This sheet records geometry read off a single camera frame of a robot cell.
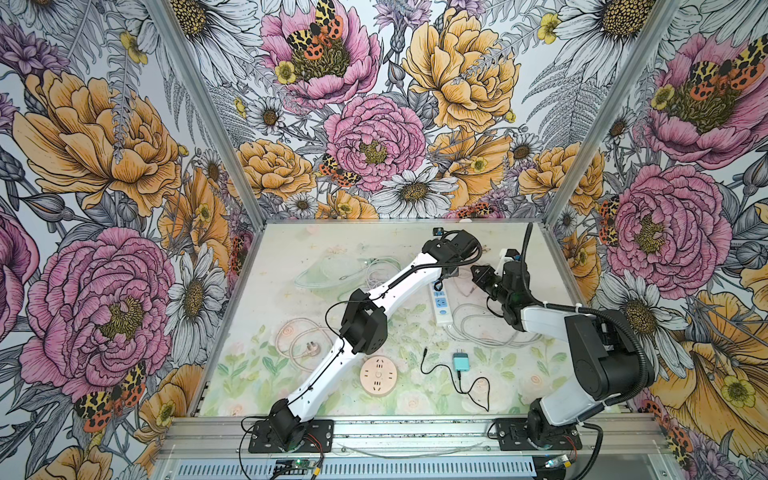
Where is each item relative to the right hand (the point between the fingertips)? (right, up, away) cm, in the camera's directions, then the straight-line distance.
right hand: (470, 273), depth 94 cm
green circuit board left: (-46, -43, -23) cm, 67 cm away
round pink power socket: (-28, -26, -13) cm, 40 cm away
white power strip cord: (-6, -16, -1) cm, 17 cm away
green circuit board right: (+15, -43, -23) cm, 50 cm away
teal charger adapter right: (-5, -24, -9) cm, 26 cm away
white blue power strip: (-9, -10, +1) cm, 14 cm away
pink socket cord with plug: (-51, -20, -4) cm, 55 cm away
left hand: (-10, 0, +2) cm, 10 cm away
